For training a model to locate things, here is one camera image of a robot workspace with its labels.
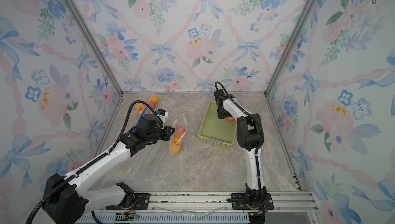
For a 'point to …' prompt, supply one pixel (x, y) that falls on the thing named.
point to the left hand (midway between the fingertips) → (176, 129)
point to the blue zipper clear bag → (138, 117)
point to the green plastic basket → (216, 131)
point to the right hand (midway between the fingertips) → (230, 114)
